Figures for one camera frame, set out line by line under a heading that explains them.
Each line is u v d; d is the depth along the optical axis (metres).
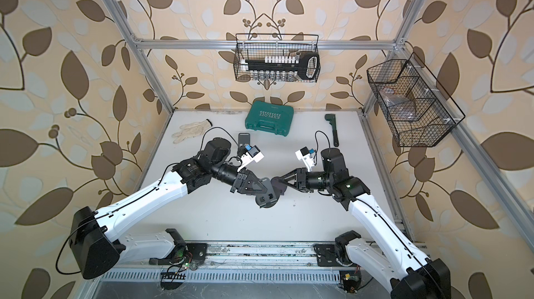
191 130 1.12
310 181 0.64
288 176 0.68
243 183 0.58
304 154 0.69
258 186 0.63
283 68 0.85
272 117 1.12
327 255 0.74
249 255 0.75
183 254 0.70
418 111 0.73
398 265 0.40
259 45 0.91
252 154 0.62
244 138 0.99
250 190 0.62
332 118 1.16
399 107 0.69
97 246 0.39
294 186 0.64
